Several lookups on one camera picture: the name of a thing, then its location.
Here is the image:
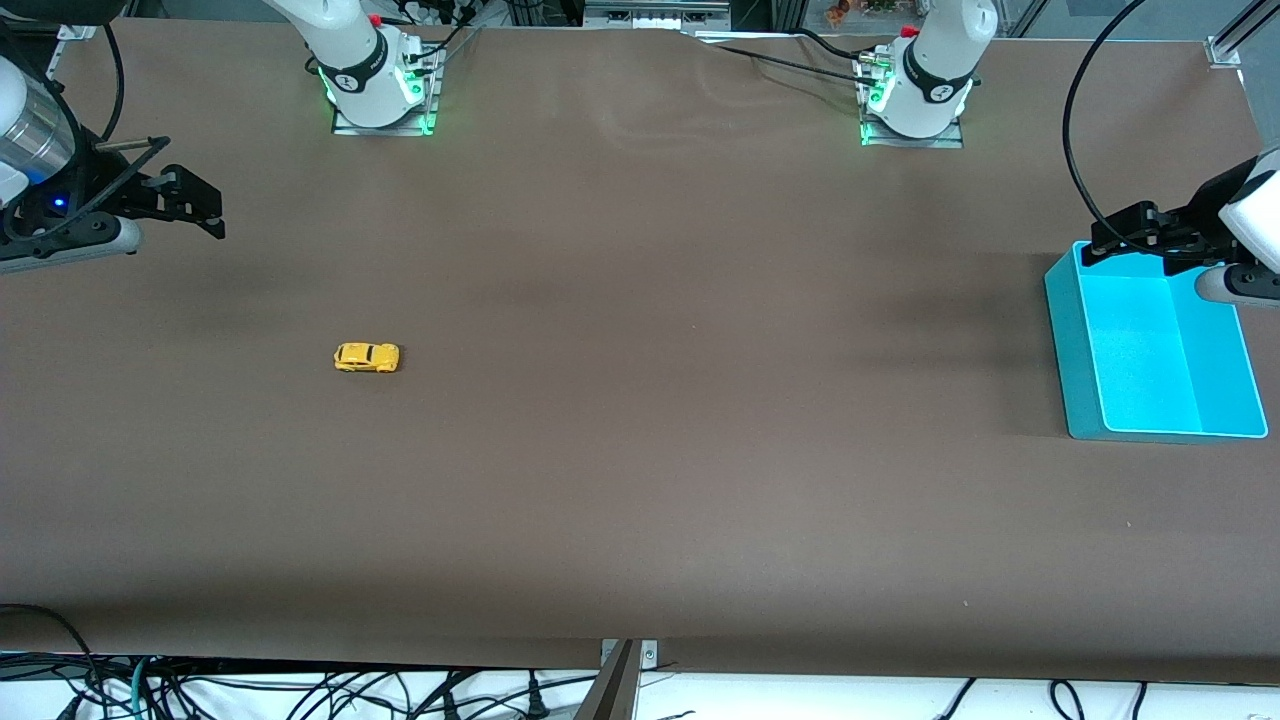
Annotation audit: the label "black looped floor cable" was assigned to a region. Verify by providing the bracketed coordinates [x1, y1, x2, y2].
[0, 603, 101, 720]

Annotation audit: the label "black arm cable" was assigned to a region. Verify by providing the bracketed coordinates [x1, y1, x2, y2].
[1060, 0, 1151, 236]
[0, 25, 173, 247]

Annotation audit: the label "white power strip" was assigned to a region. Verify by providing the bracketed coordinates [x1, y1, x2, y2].
[395, 0, 479, 27]

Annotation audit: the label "long black table cable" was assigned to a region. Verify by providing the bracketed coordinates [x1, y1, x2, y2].
[685, 33, 883, 89]

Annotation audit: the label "small silver edge bracket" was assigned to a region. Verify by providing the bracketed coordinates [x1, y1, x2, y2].
[600, 638, 660, 669]

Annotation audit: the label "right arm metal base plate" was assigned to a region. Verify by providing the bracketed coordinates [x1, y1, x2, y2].
[331, 45, 439, 137]

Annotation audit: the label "grey metal enclosure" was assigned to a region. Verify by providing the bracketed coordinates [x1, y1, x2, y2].
[583, 0, 733, 31]

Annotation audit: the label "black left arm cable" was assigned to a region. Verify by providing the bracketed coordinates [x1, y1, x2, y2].
[1060, 0, 1151, 236]

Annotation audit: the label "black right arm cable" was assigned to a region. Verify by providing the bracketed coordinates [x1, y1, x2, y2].
[0, 25, 173, 247]

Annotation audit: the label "turquoise plastic bin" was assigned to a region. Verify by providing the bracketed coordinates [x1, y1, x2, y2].
[1043, 240, 1269, 443]

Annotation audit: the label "short black table cable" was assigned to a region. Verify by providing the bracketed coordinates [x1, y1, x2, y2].
[790, 27, 871, 63]

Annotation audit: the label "yellow beetle toy car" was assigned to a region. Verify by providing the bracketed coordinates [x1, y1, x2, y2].
[333, 342, 402, 375]

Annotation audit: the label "black base connector cables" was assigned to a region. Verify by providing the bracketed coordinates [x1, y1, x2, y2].
[405, 18, 483, 63]

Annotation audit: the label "dark metal stand bar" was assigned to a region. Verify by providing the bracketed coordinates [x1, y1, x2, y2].
[572, 640, 642, 720]

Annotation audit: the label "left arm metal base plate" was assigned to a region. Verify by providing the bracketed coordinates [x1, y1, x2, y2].
[858, 55, 967, 150]

